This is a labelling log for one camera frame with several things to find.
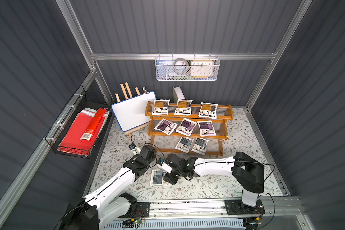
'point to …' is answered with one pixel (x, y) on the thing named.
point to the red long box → (88, 133)
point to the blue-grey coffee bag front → (157, 178)
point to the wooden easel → (124, 93)
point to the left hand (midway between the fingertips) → (149, 155)
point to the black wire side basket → (81, 100)
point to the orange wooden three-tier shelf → (162, 142)
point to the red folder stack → (71, 143)
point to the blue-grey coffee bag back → (200, 146)
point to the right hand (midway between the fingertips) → (166, 178)
